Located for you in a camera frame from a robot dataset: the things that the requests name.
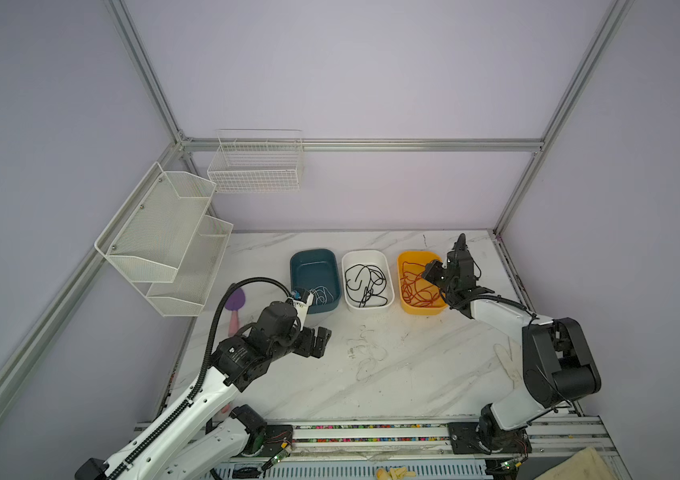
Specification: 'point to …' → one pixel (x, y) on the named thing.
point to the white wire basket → (257, 161)
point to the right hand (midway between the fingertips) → (424, 262)
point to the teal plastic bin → (316, 271)
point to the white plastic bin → (376, 257)
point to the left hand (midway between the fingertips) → (311, 331)
